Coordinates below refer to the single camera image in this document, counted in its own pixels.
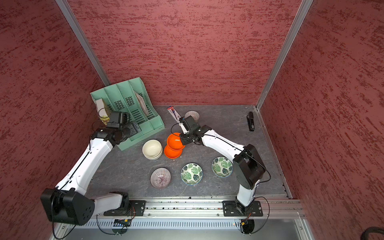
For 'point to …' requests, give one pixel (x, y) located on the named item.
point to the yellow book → (102, 111)
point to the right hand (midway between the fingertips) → (184, 139)
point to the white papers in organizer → (141, 101)
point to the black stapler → (250, 118)
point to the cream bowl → (152, 149)
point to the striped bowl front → (160, 178)
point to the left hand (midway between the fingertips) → (131, 133)
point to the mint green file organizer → (131, 96)
